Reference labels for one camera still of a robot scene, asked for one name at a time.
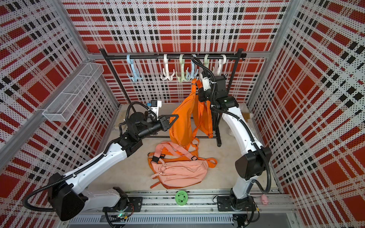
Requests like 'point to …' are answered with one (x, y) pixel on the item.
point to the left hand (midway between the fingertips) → (180, 117)
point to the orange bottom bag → (168, 155)
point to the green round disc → (181, 197)
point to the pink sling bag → (173, 166)
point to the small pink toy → (264, 199)
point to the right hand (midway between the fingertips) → (202, 89)
